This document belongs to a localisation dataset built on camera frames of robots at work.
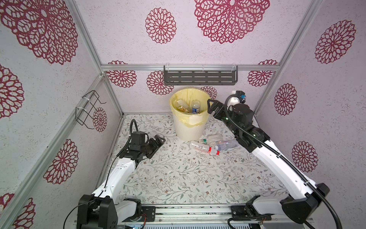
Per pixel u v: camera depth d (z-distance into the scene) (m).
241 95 0.56
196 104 0.97
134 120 0.71
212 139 1.06
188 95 0.99
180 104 0.97
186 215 0.75
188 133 1.04
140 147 0.63
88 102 0.78
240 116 0.48
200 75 0.96
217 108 0.59
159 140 0.75
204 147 0.95
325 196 0.39
